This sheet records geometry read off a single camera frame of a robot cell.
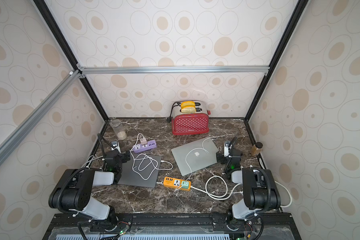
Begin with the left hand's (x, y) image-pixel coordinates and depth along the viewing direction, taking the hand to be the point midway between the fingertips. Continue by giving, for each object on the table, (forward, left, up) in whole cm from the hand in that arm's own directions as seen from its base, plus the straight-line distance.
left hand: (121, 147), depth 93 cm
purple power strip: (+4, -10, -6) cm, 12 cm away
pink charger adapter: (+6, -13, -1) cm, 14 cm away
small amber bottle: (0, -85, 0) cm, 85 cm away
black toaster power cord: (+30, -28, -5) cm, 42 cm away
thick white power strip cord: (-21, -58, -8) cm, 62 cm away
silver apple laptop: (-2, -46, -7) cm, 47 cm away
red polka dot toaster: (+17, -46, +4) cm, 49 cm away
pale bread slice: (+23, -42, +12) cm, 49 cm away
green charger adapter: (-22, -40, -1) cm, 46 cm away
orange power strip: (-20, -33, -5) cm, 39 cm away
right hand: (0, -66, -2) cm, 66 cm away
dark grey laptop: (-12, -14, -7) cm, 20 cm away
